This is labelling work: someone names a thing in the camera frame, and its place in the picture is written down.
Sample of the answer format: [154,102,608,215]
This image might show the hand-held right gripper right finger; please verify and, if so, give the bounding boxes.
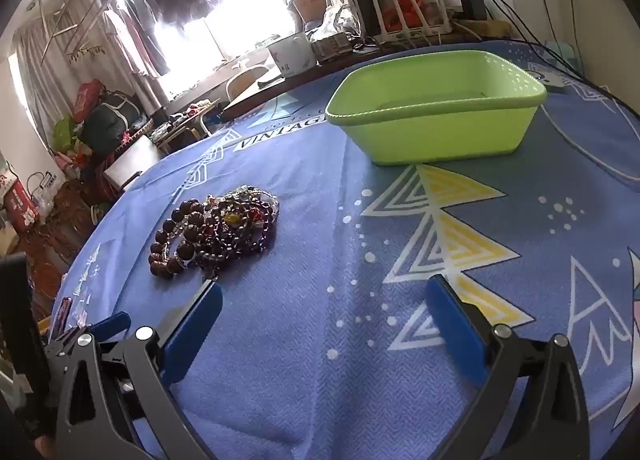
[425,274,593,460]

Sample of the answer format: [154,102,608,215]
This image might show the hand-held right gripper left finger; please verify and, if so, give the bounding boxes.
[55,281,224,460]

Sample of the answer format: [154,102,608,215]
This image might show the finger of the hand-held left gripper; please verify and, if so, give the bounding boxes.
[87,312,132,343]

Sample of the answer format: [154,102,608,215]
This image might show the pile of beaded bracelets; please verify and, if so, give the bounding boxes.
[148,185,281,281]

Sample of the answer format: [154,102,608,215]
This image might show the green plastic basin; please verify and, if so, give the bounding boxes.
[325,50,548,167]

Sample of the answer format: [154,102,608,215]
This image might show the red printed package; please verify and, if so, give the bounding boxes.
[2,175,41,231]

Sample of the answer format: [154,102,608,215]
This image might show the blue printed tablecloth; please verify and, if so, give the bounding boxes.
[50,40,640,460]

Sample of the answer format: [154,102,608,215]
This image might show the white storage box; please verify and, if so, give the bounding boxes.
[102,135,161,191]

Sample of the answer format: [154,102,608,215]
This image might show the green bag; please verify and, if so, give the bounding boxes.
[52,114,76,151]

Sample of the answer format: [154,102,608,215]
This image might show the cluttered low table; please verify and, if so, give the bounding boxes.
[150,100,223,145]

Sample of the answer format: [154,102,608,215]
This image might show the black duffel bag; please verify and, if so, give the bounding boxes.
[82,90,143,145]

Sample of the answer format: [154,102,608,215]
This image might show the red bag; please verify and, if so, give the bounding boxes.
[72,80,106,121]

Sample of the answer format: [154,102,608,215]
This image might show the dark wooden desk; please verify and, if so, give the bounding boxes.
[220,44,401,121]

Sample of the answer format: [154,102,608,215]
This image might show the white chair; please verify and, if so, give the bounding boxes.
[225,64,271,100]

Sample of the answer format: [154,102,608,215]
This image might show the white charging device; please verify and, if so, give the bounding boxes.
[525,64,568,93]

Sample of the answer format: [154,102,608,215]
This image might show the white mug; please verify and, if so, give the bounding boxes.
[267,34,318,76]

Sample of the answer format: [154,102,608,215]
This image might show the hanging light clothes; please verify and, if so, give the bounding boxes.
[102,10,166,80]

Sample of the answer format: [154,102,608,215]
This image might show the metal clothes drying rack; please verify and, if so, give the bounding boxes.
[37,0,166,65]

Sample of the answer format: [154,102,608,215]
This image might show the light teal cloth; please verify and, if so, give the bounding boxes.
[545,40,581,70]

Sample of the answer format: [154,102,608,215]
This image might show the beige power strip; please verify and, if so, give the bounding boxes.
[452,17,511,38]

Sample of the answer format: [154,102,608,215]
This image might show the silver foil bag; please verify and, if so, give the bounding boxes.
[310,7,361,40]

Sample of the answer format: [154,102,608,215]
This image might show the orange packet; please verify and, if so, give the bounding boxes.
[395,0,441,30]

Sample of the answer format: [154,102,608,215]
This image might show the cardboard box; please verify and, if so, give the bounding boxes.
[292,0,331,23]

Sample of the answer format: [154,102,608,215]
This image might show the white cable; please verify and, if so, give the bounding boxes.
[540,90,640,185]

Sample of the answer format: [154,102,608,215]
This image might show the black cable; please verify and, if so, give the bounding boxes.
[480,0,640,118]

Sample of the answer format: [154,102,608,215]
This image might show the white wire rack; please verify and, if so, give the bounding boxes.
[367,0,453,43]

